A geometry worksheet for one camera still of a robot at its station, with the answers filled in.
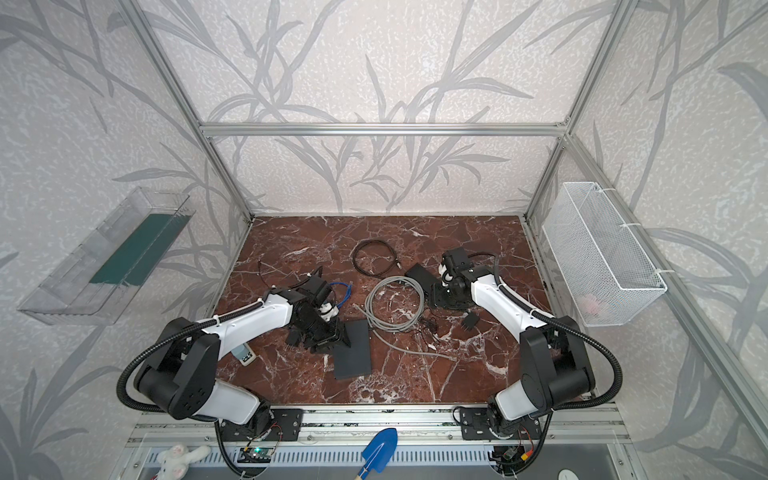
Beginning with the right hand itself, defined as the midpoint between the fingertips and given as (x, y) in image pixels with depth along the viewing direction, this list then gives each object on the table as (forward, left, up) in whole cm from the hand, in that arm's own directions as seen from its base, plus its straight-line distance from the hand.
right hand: (436, 293), depth 89 cm
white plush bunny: (-40, +61, -3) cm, 73 cm away
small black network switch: (+10, +2, -8) cm, 13 cm away
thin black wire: (-8, +37, +19) cm, 42 cm away
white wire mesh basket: (-10, -32, +27) cm, 43 cm away
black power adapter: (-5, -11, -7) cm, 14 cm away
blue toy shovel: (-39, +16, -6) cm, 42 cm away
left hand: (-12, +26, -2) cm, 28 cm away
